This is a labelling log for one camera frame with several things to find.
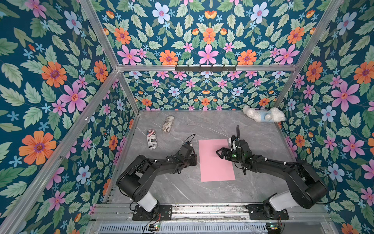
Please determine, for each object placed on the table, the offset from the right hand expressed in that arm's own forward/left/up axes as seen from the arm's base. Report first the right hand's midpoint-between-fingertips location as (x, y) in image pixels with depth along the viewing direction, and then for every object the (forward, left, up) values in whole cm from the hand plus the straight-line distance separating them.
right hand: (221, 152), depth 90 cm
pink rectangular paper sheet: (-8, +5, -5) cm, 11 cm away
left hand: (-2, +14, -5) cm, 15 cm away
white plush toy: (+30, -40, +4) cm, 50 cm away
